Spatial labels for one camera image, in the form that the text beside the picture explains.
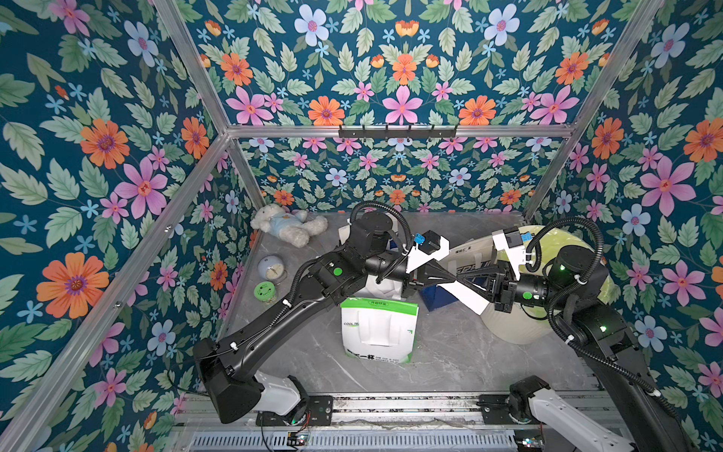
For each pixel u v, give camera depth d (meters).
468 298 0.54
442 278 0.53
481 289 0.53
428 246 0.45
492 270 0.50
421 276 0.50
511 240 0.48
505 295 0.48
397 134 0.92
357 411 0.75
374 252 0.49
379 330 0.71
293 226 1.07
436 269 0.53
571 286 0.42
